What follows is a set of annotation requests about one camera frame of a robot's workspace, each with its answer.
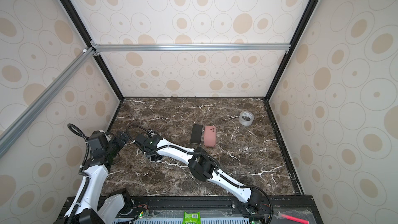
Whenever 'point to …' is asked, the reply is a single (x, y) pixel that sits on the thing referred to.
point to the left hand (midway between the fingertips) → (127, 134)
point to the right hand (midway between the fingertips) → (160, 146)
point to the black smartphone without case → (196, 134)
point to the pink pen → (294, 219)
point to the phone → (210, 136)
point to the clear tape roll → (246, 118)
